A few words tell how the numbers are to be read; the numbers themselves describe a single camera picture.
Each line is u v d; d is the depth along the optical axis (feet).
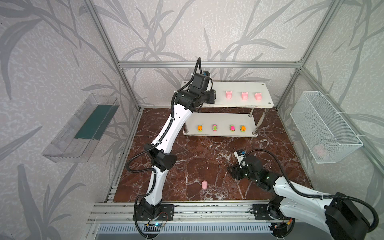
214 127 3.20
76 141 2.09
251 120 3.51
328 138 2.04
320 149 2.40
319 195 1.54
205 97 2.11
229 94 2.53
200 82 1.83
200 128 3.23
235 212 2.47
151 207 2.06
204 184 2.65
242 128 3.15
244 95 2.52
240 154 2.47
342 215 1.33
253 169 2.12
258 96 2.50
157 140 1.67
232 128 3.21
